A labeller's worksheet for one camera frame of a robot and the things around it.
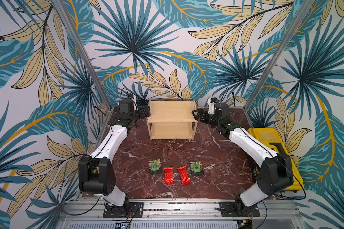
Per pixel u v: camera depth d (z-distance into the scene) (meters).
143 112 0.76
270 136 0.84
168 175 0.84
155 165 0.88
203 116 0.75
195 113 0.81
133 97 0.76
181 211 0.75
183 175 0.84
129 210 0.72
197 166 0.88
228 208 0.74
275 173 0.44
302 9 0.69
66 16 0.71
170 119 0.85
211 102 0.76
